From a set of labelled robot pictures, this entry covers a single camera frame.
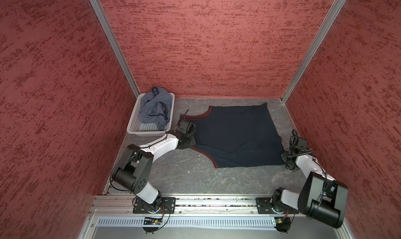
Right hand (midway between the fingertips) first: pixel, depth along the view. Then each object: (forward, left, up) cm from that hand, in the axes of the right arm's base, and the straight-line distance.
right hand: (285, 161), depth 88 cm
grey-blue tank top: (+36, +80, +9) cm, 89 cm away
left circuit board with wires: (-28, +73, -3) cm, 78 cm away
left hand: (+10, +54, +4) cm, 55 cm away
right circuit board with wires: (-29, +11, -1) cm, 31 cm away
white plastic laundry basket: (+24, +91, +4) cm, 94 cm away
